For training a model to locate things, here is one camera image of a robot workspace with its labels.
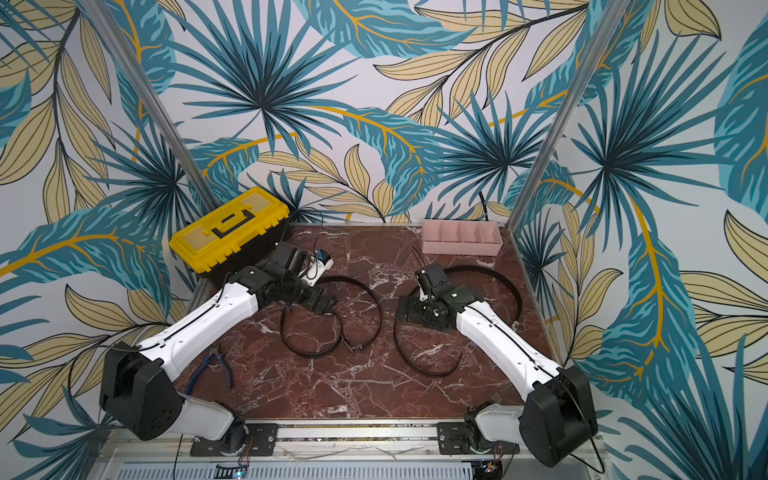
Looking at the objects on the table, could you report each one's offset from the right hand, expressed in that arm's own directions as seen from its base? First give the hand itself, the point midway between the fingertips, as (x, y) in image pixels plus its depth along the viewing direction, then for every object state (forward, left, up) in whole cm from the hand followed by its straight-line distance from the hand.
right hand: (411, 315), depth 82 cm
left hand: (+4, +24, +3) cm, 25 cm away
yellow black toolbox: (+26, +54, +5) cm, 60 cm away
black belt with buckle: (+13, +10, -11) cm, 20 cm away
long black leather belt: (+24, -26, -12) cm, 37 cm away
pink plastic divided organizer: (+35, -22, -7) cm, 42 cm away
